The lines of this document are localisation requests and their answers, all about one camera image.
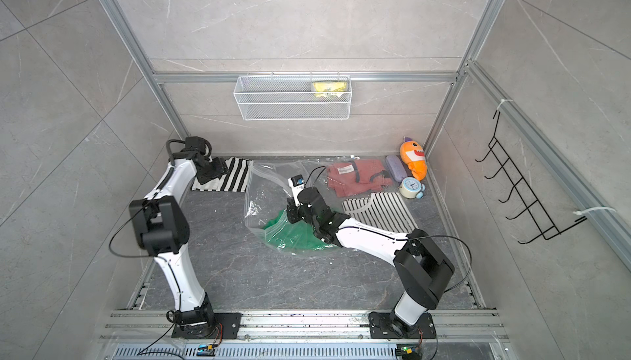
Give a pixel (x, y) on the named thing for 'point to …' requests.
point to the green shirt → (283, 233)
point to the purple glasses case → (396, 168)
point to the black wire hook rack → (509, 173)
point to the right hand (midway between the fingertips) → (288, 200)
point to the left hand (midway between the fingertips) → (221, 167)
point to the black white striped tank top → (236, 180)
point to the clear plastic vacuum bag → (268, 189)
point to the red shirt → (357, 177)
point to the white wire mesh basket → (292, 98)
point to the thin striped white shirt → (385, 210)
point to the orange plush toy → (413, 154)
